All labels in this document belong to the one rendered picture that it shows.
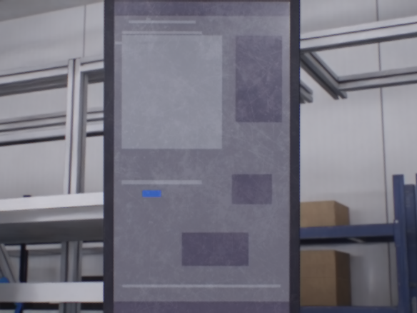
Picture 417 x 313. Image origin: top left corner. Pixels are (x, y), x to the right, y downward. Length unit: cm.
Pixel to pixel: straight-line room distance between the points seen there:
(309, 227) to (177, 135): 323
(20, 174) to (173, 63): 493
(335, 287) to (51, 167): 257
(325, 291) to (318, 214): 44
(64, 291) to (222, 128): 62
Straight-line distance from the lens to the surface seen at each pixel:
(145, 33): 111
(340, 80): 242
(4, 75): 241
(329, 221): 430
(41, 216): 162
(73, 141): 219
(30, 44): 624
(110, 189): 110
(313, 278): 429
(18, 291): 164
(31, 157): 595
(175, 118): 110
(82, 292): 155
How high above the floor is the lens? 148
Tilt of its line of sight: 11 degrees up
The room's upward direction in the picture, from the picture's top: straight up
